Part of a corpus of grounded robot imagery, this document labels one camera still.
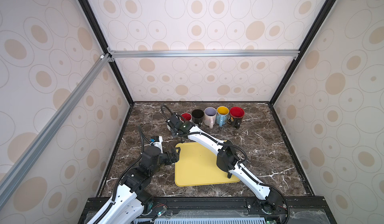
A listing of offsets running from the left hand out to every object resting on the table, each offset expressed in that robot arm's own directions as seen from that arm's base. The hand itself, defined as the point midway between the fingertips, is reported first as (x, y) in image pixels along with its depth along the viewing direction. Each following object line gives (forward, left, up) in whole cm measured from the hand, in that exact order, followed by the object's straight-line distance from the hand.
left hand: (177, 149), depth 75 cm
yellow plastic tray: (-2, -10, -17) cm, 20 cm away
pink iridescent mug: (+27, -19, -8) cm, 34 cm away
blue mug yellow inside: (+29, -27, -9) cm, 40 cm away
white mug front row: (+31, -2, -13) cm, 33 cm away
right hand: (+21, +4, -14) cm, 25 cm away
